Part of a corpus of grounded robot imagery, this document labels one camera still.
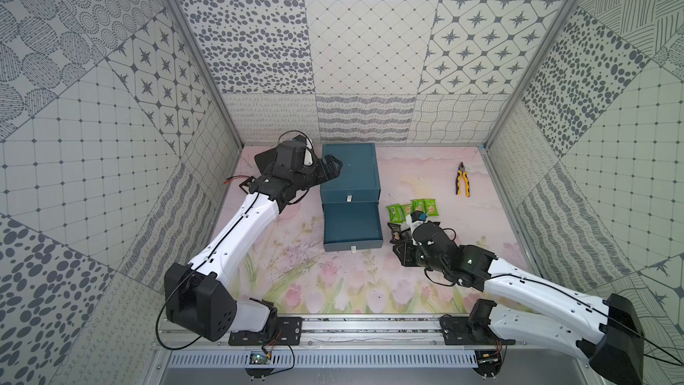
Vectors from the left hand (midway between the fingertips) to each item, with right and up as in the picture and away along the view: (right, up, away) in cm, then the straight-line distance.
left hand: (331, 162), depth 78 cm
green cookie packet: (+37, -17, +22) cm, 46 cm away
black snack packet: (+22, -24, +14) cm, 35 cm away
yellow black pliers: (+53, -5, +32) cm, 62 cm away
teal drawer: (+6, -20, +4) cm, 22 cm away
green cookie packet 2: (+32, -16, +22) cm, 42 cm away
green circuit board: (-19, -54, -6) cm, 58 cm away
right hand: (+19, -27, -1) cm, 33 cm away
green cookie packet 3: (+24, -18, +20) cm, 36 cm away
